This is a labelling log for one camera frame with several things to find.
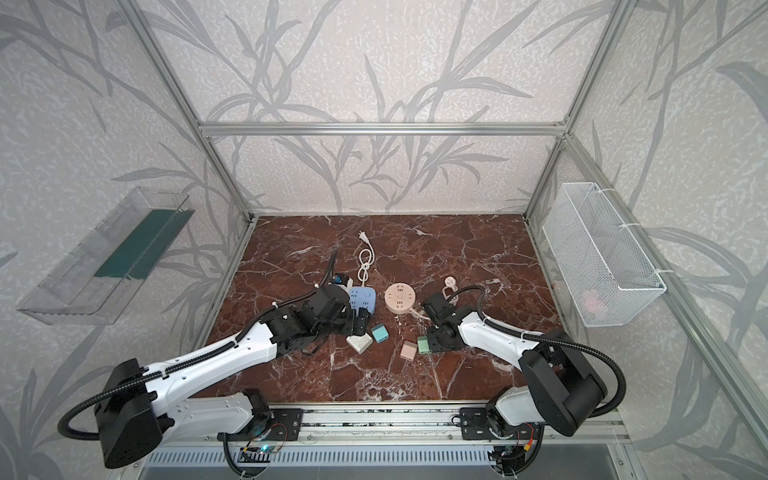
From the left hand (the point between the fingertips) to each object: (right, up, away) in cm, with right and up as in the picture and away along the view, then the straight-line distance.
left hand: (362, 307), depth 80 cm
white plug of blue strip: (-4, +20, +32) cm, 38 cm away
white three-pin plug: (+27, +5, +18) cm, 33 cm away
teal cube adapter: (+4, -9, +7) cm, 12 cm away
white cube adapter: (-1, -11, +5) cm, 13 cm away
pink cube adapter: (+12, -13, +5) cm, 19 cm away
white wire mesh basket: (+53, +10, -19) cm, 57 cm away
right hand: (+22, -10, +9) cm, 25 cm away
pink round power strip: (+10, 0, +14) cm, 17 cm away
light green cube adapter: (+17, -12, +5) cm, 21 cm away
